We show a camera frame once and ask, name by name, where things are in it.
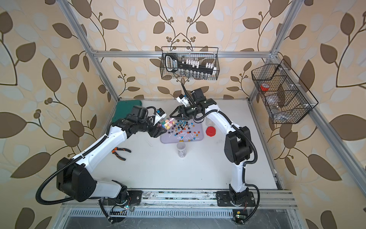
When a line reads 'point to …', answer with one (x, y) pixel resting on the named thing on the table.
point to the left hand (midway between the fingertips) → (160, 124)
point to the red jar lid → (210, 131)
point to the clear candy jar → (208, 122)
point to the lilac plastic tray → (198, 127)
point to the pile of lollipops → (183, 131)
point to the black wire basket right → (279, 93)
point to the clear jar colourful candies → (167, 123)
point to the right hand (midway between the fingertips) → (173, 117)
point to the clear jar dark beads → (181, 148)
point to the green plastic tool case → (124, 108)
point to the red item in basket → (265, 87)
